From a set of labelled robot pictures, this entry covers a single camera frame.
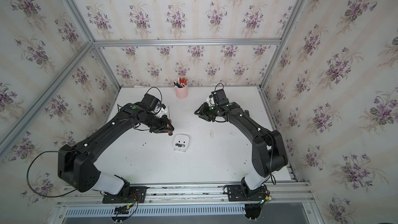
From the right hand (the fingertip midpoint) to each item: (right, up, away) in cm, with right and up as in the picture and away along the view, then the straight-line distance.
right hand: (197, 114), depth 84 cm
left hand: (-12, -7, -7) cm, 16 cm away
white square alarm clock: (-10, -16, +4) cm, 20 cm away
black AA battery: (-10, -18, +2) cm, 20 cm away
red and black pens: (-12, +21, +26) cm, 36 cm away
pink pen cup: (-12, +13, +29) cm, 34 cm away
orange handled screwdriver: (-14, -9, -7) cm, 18 cm away
